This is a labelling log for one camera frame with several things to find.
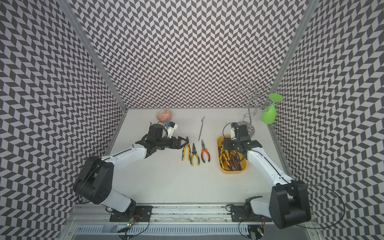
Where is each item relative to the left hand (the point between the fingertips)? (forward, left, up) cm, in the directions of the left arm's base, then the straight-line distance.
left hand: (183, 142), depth 86 cm
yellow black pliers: (-1, -6, -10) cm, 12 cm away
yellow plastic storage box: (+5, -22, -6) cm, 24 cm away
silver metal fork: (+26, -11, -11) cm, 30 cm away
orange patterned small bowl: (+29, +18, -9) cm, 35 cm away
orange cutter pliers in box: (-9, -29, -6) cm, 31 cm away
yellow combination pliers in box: (0, -22, -7) cm, 23 cm away
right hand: (-1, -26, -1) cm, 26 cm away
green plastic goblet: (+10, -48, +13) cm, 51 cm away
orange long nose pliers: (+2, -13, -12) cm, 17 cm away
